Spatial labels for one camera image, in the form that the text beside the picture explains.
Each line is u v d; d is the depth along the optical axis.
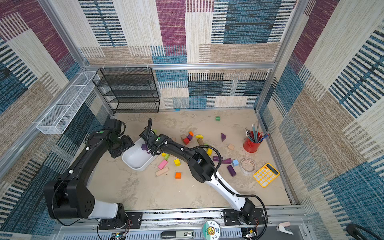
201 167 0.61
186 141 0.99
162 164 0.92
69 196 0.41
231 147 0.99
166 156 0.94
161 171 0.89
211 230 0.64
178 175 0.87
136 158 0.94
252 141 0.92
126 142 0.76
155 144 0.71
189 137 1.02
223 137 1.02
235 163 0.90
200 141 1.02
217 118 1.15
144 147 0.97
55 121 0.70
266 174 0.87
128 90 1.09
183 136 1.02
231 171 0.87
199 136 1.02
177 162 0.91
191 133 1.04
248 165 0.92
